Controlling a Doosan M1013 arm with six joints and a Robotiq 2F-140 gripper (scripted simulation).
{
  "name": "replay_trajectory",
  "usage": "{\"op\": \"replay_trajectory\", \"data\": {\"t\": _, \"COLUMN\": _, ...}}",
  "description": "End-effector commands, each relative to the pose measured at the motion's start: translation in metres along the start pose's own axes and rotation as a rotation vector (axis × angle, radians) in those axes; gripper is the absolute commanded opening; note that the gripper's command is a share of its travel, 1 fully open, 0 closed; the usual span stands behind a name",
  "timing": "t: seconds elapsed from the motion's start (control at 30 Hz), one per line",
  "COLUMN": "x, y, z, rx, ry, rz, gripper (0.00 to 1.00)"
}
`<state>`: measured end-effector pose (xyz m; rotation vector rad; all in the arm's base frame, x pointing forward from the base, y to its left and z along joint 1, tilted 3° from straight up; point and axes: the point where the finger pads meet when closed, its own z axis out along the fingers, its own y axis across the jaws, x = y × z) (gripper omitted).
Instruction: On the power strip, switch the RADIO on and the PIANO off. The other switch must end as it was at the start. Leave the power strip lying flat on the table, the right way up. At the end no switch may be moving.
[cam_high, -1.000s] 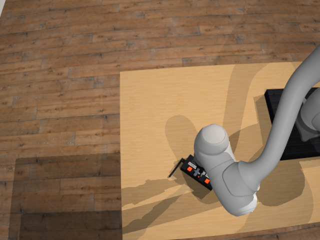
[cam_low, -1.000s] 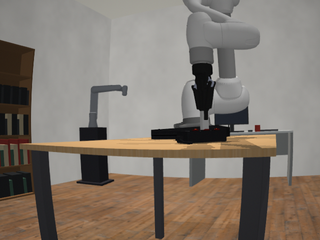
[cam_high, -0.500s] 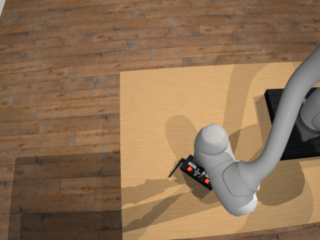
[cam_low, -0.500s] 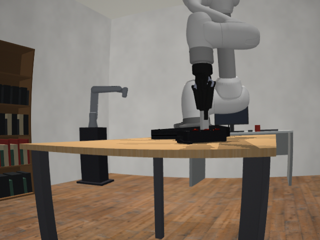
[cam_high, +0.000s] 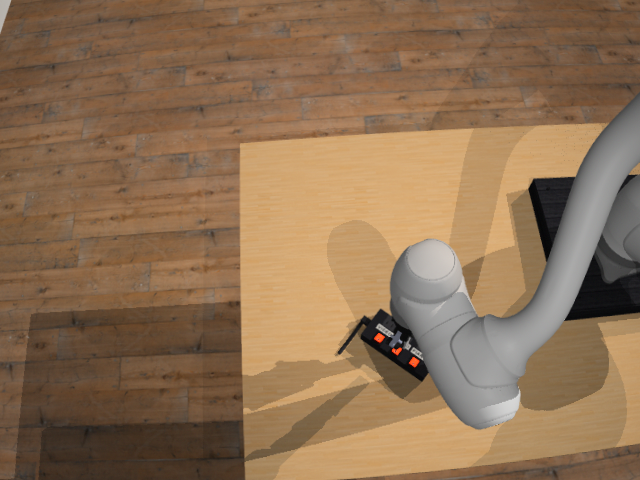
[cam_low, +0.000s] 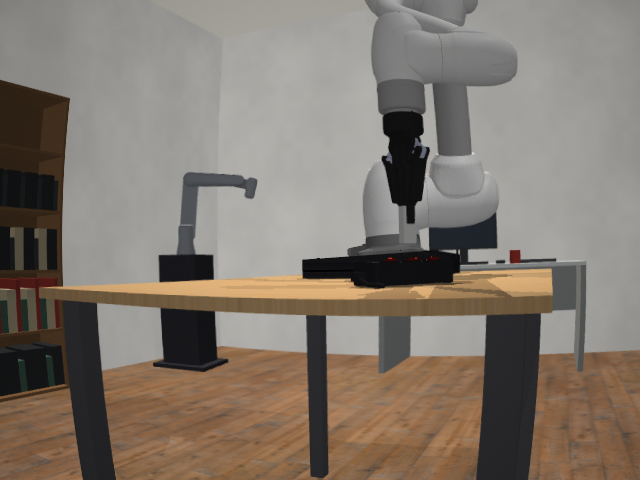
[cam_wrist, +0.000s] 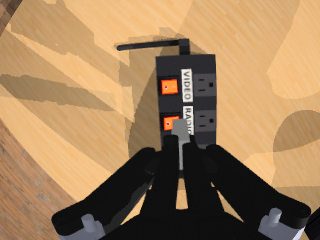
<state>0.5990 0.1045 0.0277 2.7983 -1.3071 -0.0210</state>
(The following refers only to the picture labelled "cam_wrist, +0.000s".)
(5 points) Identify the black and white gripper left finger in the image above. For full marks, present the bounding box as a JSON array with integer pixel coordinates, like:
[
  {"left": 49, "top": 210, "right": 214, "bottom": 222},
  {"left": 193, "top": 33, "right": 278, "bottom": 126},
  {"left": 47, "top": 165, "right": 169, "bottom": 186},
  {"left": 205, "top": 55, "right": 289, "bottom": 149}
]
[{"left": 51, "top": 119, "right": 181, "bottom": 240}]

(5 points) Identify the black power strip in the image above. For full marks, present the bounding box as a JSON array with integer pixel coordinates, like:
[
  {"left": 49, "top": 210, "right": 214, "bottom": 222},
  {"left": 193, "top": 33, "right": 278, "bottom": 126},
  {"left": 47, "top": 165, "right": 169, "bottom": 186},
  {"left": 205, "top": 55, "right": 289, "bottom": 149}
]
[{"left": 117, "top": 38, "right": 217, "bottom": 150}]

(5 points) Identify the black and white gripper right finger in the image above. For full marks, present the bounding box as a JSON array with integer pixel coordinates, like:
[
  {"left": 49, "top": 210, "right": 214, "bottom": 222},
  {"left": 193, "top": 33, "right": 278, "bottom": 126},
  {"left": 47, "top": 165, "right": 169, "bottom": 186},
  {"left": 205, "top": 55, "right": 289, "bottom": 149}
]
[{"left": 180, "top": 119, "right": 311, "bottom": 240}]

